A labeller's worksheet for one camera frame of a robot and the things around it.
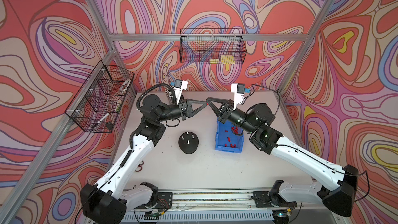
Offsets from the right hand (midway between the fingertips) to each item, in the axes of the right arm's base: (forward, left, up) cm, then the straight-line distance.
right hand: (205, 104), depth 57 cm
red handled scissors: (-7, +37, -42) cm, 56 cm away
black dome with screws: (0, +9, -30) cm, 32 cm away
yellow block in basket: (+42, -15, -8) cm, 46 cm away
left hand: (-2, 0, 0) cm, 2 cm away
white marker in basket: (+6, +50, -16) cm, 52 cm away
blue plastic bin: (+8, -15, -42) cm, 45 cm away
